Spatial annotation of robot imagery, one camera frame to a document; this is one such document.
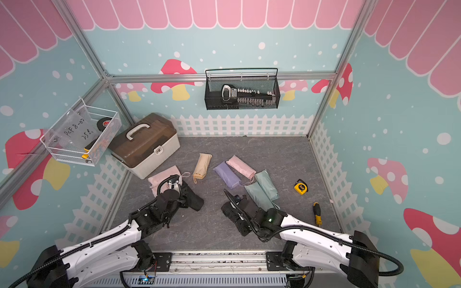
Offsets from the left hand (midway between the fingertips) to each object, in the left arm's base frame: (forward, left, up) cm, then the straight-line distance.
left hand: (186, 192), depth 83 cm
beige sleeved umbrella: (+21, -3, -9) cm, 23 cm away
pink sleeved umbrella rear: (+20, -26, -8) cm, 34 cm away
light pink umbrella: (+9, +20, -7) cm, 23 cm away
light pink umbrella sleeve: (+18, +14, -10) cm, 25 cm away
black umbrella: (-17, -25, +19) cm, 36 cm away
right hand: (-12, -24, -3) cm, 27 cm away
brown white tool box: (+21, +23, +8) cm, 33 cm away
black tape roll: (+22, +37, +22) cm, 48 cm away
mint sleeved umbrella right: (+9, -40, -8) cm, 42 cm away
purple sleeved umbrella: (+16, -18, -9) cm, 25 cm away
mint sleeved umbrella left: (+5, -33, -8) cm, 34 cm away
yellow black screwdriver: (-4, -63, -10) cm, 64 cm away
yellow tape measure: (+8, -58, -9) cm, 59 cm away
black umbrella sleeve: (-2, -3, -5) cm, 6 cm away
